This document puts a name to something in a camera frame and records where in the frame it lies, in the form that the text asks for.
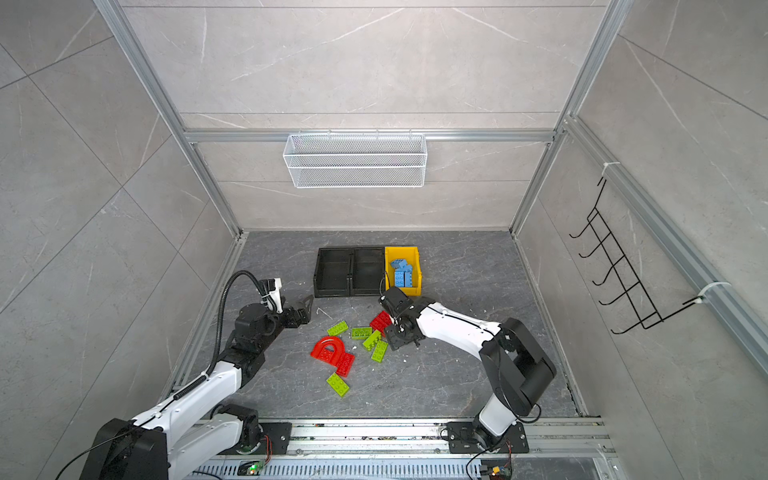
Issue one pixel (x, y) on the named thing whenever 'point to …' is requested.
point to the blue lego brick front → (400, 279)
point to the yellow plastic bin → (411, 255)
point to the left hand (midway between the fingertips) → (298, 290)
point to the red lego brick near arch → (344, 367)
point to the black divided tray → (348, 271)
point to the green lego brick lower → (379, 351)
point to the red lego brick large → (381, 322)
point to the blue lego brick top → (398, 263)
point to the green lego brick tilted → (369, 342)
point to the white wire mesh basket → (356, 160)
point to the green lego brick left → (338, 328)
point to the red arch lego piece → (329, 349)
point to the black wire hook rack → (645, 314)
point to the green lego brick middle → (361, 333)
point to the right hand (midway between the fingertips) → (401, 332)
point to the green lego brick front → (338, 385)
